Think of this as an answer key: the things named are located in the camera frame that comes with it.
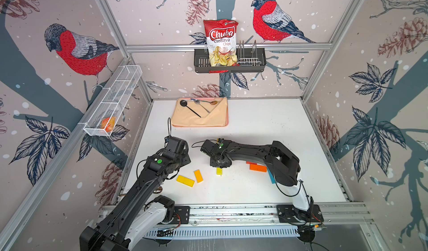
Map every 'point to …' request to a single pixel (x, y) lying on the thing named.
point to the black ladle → (184, 102)
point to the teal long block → (271, 177)
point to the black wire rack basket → (248, 59)
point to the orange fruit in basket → (110, 122)
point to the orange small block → (198, 175)
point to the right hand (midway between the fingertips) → (215, 164)
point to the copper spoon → (158, 191)
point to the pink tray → (197, 125)
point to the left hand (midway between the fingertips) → (187, 153)
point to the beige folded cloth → (200, 112)
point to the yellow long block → (185, 180)
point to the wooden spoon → (212, 102)
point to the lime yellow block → (219, 171)
